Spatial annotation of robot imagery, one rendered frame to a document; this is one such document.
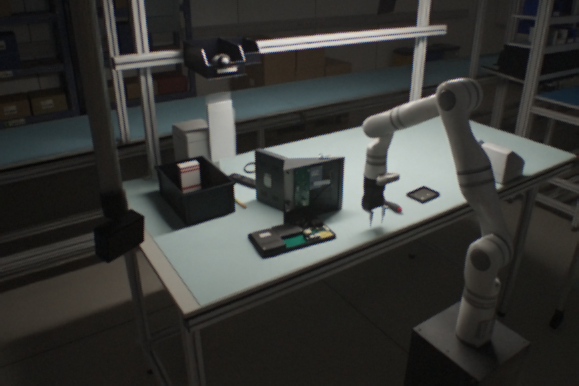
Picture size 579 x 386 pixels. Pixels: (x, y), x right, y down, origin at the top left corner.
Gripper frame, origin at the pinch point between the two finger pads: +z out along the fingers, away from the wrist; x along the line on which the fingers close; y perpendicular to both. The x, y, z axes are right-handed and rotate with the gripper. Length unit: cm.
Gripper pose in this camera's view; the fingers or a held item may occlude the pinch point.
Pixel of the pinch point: (376, 225)
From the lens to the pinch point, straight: 163.0
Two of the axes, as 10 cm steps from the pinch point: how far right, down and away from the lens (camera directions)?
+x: -8.4, 2.2, -5.0
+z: 0.0, 9.1, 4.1
